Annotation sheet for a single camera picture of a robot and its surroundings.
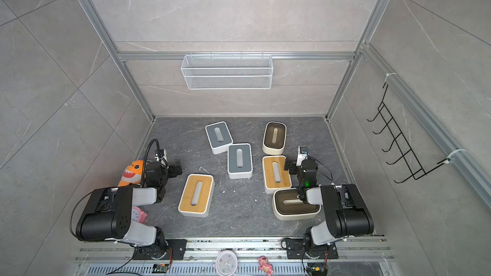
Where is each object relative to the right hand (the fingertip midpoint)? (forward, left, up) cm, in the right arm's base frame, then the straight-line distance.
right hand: (299, 156), depth 93 cm
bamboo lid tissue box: (-17, +50, -7) cm, 53 cm away
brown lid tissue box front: (-23, +9, -2) cm, 25 cm away
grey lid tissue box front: (+3, +30, -9) cm, 32 cm away
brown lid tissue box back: (+14, +10, -2) cm, 17 cm away
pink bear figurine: (-44, +20, -4) cm, 48 cm away
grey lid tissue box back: (+16, +42, -3) cm, 45 cm away
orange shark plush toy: (-9, +78, +2) cm, 79 cm away
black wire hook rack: (-22, -28, +26) cm, 44 cm away
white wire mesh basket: (+39, +36, +23) cm, 58 cm away
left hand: (0, +64, -1) cm, 64 cm away
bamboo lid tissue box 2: (-8, +13, -5) cm, 16 cm away
